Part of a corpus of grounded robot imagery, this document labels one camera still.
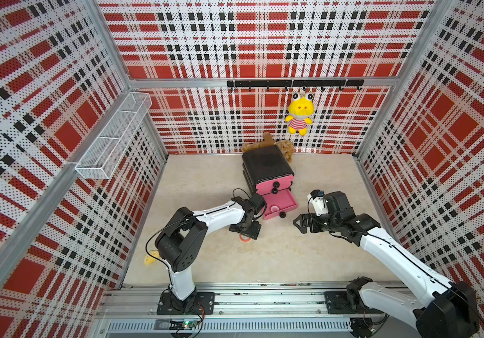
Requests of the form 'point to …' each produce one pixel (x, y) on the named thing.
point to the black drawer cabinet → (264, 165)
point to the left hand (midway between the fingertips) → (248, 231)
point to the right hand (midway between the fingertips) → (307, 220)
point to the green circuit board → (186, 324)
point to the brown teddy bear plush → (285, 146)
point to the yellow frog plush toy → (301, 107)
